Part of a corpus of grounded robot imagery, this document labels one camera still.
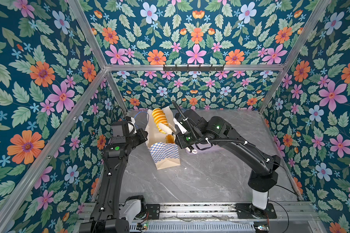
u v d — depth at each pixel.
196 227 0.77
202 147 0.52
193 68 0.93
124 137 0.54
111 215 0.38
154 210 0.74
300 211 0.75
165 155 0.80
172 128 0.68
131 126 0.60
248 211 0.72
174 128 0.68
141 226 0.72
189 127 0.47
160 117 0.71
